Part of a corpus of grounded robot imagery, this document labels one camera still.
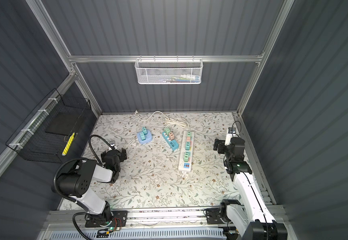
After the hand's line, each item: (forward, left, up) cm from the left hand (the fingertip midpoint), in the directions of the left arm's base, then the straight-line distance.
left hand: (113, 150), depth 94 cm
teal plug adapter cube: (-1, -47, +3) cm, 47 cm away
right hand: (-7, -69, +16) cm, 71 cm away
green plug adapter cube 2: (-9, -46, +3) cm, 47 cm away
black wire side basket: (-4, +23, +23) cm, 33 cm away
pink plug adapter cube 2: (+7, -38, +3) cm, 38 cm away
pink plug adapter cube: (+4, -48, +4) cm, 49 cm away
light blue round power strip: (+10, -22, -1) cm, 24 cm away
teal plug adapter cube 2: (+13, -19, +3) cm, 23 cm away
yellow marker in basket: (-10, +11, +23) cm, 28 cm away
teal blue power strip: (+4, -38, -1) cm, 38 cm away
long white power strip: (-2, -47, -1) cm, 47 cm away
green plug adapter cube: (+8, -49, +3) cm, 50 cm away
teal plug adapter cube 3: (+9, -18, +2) cm, 20 cm away
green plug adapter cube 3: (+12, -35, +3) cm, 37 cm away
